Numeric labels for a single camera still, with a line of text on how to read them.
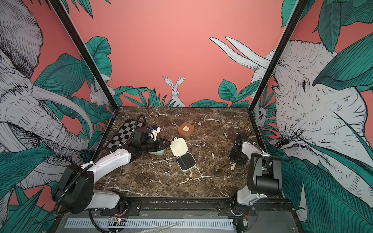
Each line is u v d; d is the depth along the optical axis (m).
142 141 0.68
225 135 1.04
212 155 0.93
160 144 0.75
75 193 0.42
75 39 0.80
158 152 0.93
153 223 0.70
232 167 0.88
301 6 0.69
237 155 0.79
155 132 0.80
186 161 0.90
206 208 0.75
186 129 1.04
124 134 1.01
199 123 1.11
